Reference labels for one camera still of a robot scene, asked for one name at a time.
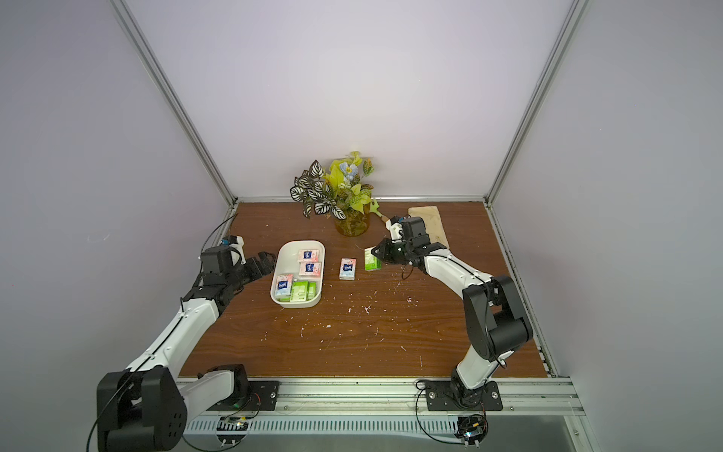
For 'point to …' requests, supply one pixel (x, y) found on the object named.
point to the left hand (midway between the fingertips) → (266, 257)
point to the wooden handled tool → (384, 218)
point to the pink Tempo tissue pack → (347, 268)
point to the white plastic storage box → (286, 263)
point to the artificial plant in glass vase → (341, 186)
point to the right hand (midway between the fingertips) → (374, 246)
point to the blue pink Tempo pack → (283, 285)
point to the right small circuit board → (472, 428)
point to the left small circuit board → (232, 429)
